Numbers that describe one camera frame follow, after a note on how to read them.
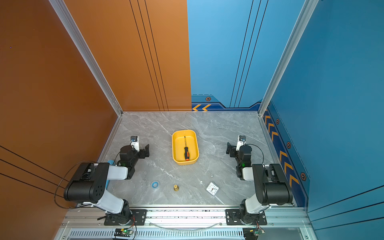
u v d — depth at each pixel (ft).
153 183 2.77
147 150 2.85
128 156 2.37
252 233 2.29
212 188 2.65
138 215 2.43
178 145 3.27
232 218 2.38
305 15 2.36
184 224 2.38
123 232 2.33
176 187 2.63
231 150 2.80
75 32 2.54
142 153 2.78
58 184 2.32
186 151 3.15
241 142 2.65
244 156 2.32
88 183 1.56
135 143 2.69
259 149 2.61
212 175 2.84
